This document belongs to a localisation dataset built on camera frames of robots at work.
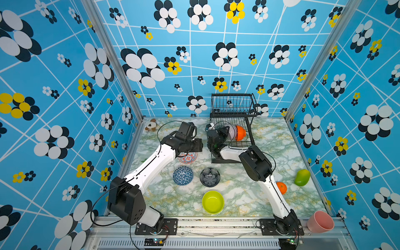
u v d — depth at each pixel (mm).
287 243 702
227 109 1200
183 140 616
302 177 849
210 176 889
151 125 1118
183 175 893
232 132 1012
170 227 739
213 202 800
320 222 670
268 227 735
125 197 410
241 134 999
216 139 806
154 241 720
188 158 968
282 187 814
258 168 608
